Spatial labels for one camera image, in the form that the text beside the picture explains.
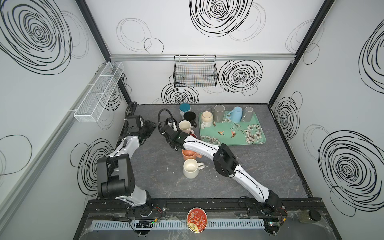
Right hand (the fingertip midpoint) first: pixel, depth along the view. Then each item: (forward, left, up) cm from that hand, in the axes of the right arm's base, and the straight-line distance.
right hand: (170, 131), depth 98 cm
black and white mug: (+9, -14, +5) cm, 17 cm away
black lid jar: (-46, -68, +1) cm, 82 cm away
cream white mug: (-3, -15, +2) cm, 15 cm away
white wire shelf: (-7, +35, +29) cm, 46 cm away
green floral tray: (+2, -42, -5) cm, 42 cm away
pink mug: (+3, -10, +1) cm, 11 cm away
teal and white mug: (+20, -8, +2) cm, 21 cm away
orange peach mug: (-18, -12, +3) cm, 22 cm away
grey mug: (+13, -32, +5) cm, 35 cm away
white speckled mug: (-23, -15, -6) cm, 27 cm away
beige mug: (+8, -25, +4) cm, 26 cm away
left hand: (0, +7, +8) cm, 11 cm away
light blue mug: (+14, -45, +1) cm, 47 cm away
